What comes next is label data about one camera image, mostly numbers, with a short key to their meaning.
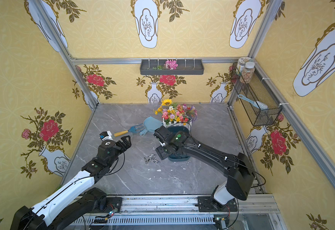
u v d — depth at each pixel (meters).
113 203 0.73
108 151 0.61
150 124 1.06
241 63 0.86
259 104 0.68
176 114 0.92
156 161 0.90
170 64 0.88
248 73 0.80
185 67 0.92
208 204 0.73
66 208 0.48
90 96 1.16
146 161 0.90
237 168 0.43
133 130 1.04
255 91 0.89
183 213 0.72
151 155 0.92
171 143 0.55
